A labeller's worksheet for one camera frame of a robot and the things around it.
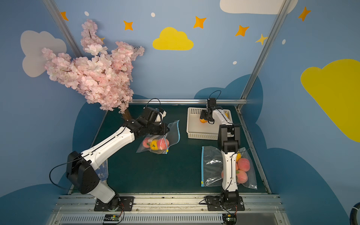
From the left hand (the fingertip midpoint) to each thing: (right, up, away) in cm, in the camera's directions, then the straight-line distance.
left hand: (170, 127), depth 81 cm
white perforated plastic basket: (+19, -4, +28) cm, 34 cm away
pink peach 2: (-4, -10, -1) cm, 10 cm away
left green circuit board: (-30, -47, -9) cm, 56 cm away
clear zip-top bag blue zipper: (+26, -22, +5) cm, 34 cm away
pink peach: (-17, -12, +12) cm, 24 cm away
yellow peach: (-11, -12, +7) cm, 18 cm away
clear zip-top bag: (+2, -5, +3) cm, 6 cm away
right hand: (+26, +8, +29) cm, 40 cm away
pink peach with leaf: (+41, -28, -3) cm, 49 cm away
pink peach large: (+44, -22, +1) cm, 49 cm away
